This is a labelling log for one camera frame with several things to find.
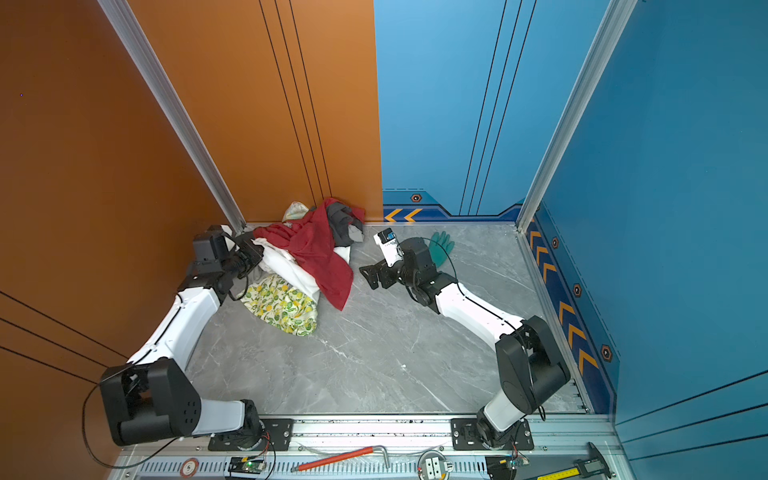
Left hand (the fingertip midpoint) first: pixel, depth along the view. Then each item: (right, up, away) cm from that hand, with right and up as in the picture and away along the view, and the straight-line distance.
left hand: (264, 242), depth 84 cm
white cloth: (+5, -6, +2) cm, 8 cm away
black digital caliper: (+83, -52, -16) cm, 100 cm away
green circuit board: (+4, -54, -14) cm, 56 cm away
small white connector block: (+45, -49, -21) cm, 70 cm away
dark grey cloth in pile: (+19, +5, +27) cm, 33 cm away
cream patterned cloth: (-1, +13, +31) cm, 33 cm away
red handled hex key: (+25, -52, -13) cm, 59 cm away
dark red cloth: (+10, +2, +8) cm, 13 cm away
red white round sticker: (-11, -53, -15) cm, 57 cm away
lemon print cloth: (+2, -20, +8) cm, 21 cm away
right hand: (+31, -6, -1) cm, 31 cm away
